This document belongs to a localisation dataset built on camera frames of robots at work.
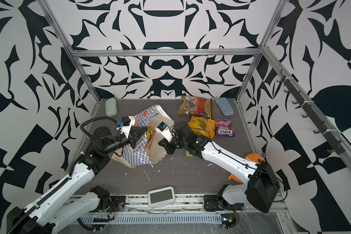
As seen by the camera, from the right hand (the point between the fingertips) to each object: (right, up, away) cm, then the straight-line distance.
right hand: (159, 142), depth 74 cm
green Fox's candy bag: (+15, -10, +15) cm, 23 cm away
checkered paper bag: (-8, -5, -8) cm, 12 cm away
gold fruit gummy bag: (+23, +20, +34) cm, 46 cm away
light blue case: (+46, +21, +41) cm, 65 cm away
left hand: (-5, +9, -6) cm, 12 cm away
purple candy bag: (+42, +6, +27) cm, 50 cm away
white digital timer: (+1, -27, -1) cm, 27 cm away
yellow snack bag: (+26, +6, +23) cm, 35 cm away
